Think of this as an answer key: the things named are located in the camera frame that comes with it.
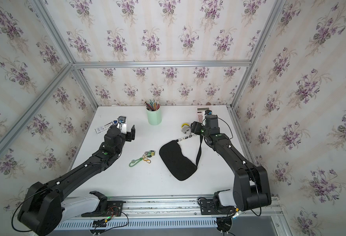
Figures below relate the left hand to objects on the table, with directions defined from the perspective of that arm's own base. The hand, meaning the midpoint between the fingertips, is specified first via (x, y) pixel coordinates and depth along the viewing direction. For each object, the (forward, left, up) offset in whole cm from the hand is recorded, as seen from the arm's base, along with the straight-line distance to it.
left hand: (130, 125), depth 82 cm
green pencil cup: (+17, -12, -12) cm, 24 cm away
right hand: (+3, -40, -4) cm, 40 cm away
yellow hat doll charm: (+10, -34, -15) cm, 38 cm away
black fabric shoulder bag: (-16, -29, -20) cm, 39 cm away
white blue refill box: (+13, +24, -19) cm, 34 cm away
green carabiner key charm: (-8, -8, -19) cm, 23 cm away
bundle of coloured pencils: (+25, -10, -8) cm, 28 cm away
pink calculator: (+29, -46, -18) cm, 57 cm away
